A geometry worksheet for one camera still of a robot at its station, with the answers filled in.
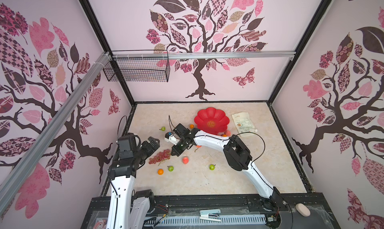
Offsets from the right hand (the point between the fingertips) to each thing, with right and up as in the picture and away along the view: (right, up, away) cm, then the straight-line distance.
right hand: (171, 151), depth 90 cm
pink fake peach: (+9, -5, -3) cm, 10 cm away
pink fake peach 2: (+37, +10, +10) cm, 40 cm away
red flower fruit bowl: (+27, +18, +19) cm, 38 cm away
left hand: (-6, +6, -16) cm, 18 cm away
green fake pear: (-8, +13, +13) cm, 20 cm away
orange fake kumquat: (-5, -10, -7) cm, 13 cm away
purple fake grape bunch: (-7, -3, -2) cm, 7 cm away
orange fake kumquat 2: (+12, +15, +13) cm, 23 cm away
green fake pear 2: (+25, -8, -5) cm, 26 cm away
